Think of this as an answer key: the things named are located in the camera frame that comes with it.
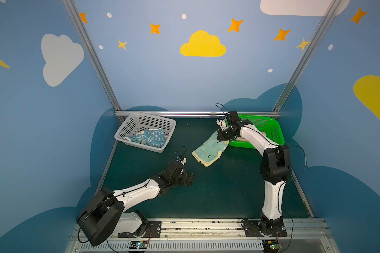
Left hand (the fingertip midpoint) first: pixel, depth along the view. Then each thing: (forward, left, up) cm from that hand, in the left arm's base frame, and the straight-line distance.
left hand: (189, 174), depth 86 cm
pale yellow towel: (+18, -13, -3) cm, 23 cm away
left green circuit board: (-32, +23, -6) cm, 39 cm away
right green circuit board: (-31, -39, -6) cm, 50 cm away
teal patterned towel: (+29, +26, -4) cm, 39 cm away
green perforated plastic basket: (+37, -58, 0) cm, 69 cm away
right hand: (+24, -18, +6) cm, 31 cm away
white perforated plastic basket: (+42, +39, -2) cm, 58 cm away
